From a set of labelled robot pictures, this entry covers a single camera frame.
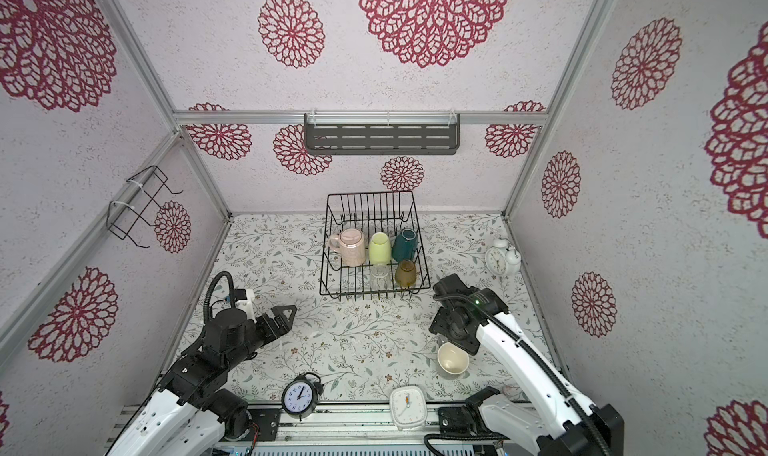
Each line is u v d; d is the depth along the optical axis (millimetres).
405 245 996
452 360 834
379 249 971
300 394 762
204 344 562
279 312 687
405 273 941
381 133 928
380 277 996
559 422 387
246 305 685
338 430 734
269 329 661
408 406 745
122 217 728
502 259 952
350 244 942
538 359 439
